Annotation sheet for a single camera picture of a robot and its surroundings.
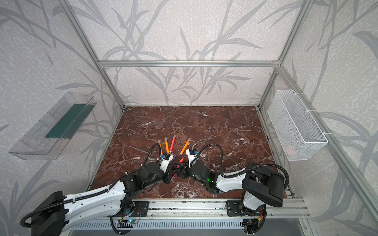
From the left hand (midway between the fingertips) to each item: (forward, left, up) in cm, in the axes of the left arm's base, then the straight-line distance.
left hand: (179, 166), depth 79 cm
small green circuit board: (-24, +22, -9) cm, 34 cm away
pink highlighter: (+2, 0, 0) cm, 2 cm away
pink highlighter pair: (+19, +7, -10) cm, 23 cm away
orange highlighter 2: (+17, -2, -9) cm, 19 cm away
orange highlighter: (+20, +17, -10) cm, 28 cm away
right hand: (+3, +2, +2) cm, 4 cm away
